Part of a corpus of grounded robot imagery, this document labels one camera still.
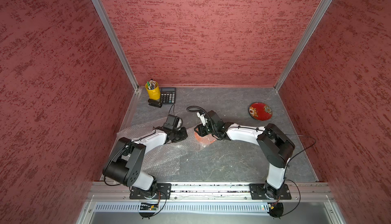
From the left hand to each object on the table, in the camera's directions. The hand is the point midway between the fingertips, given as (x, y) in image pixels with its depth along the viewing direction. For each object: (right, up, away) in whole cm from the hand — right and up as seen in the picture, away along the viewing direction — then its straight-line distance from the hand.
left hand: (187, 138), depth 91 cm
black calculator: (-17, +27, +22) cm, 39 cm away
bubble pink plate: (+2, -5, -3) cm, 7 cm away
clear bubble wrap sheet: (-13, -12, -8) cm, 19 cm away
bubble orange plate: (+10, -1, -3) cm, 11 cm away
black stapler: (-25, +21, +17) cm, 37 cm away
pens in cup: (-25, +34, +9) cm, 44 cm away
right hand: (+6, +4, 0) cm, 7 cm away
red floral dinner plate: (+51, +15, +16) cm, 56 cm away
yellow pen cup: (-26, +28, +17) cm, 41 cm away
